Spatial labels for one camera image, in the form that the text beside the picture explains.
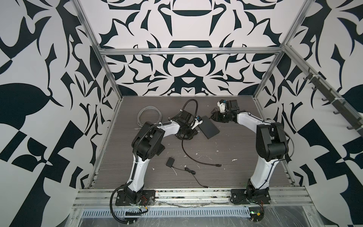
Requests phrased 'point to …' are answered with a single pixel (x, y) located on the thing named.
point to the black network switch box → (208, 127)
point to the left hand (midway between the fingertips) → (197, 129)
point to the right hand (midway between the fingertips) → (214, 115)
